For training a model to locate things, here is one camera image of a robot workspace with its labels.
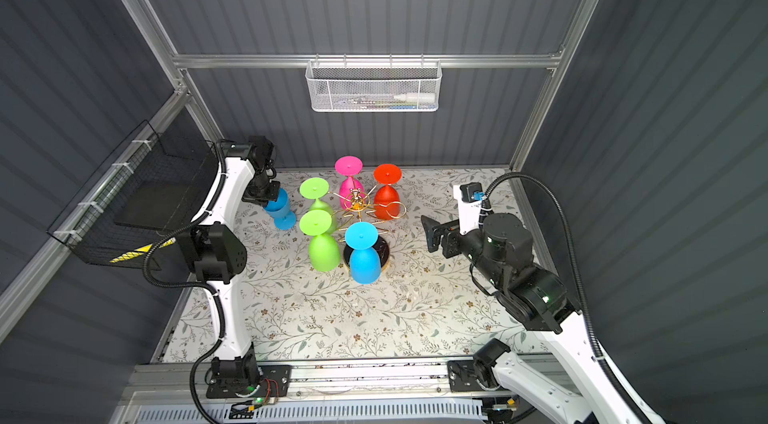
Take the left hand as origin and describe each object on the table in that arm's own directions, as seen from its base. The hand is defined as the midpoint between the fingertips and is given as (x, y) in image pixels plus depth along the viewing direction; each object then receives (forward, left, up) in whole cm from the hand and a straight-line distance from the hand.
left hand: (262, 202), depth 91 cm
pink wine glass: (0, -28, +15) cm, 32 cm away
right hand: (-23, -50, +21) cm, 59 cm away
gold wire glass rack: (-14, -30, +13) cm, 36 cm away
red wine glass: (-7, -38, +7) cm, 39 cm away
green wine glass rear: (-8, -20, +14) cm, 26 cm away
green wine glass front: (-22, -21, +5) cm, 31 cm away
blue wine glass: (-5, -6, +2) cm, 8 cm away
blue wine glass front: (-26, -32, +7) cm, 41 cm away
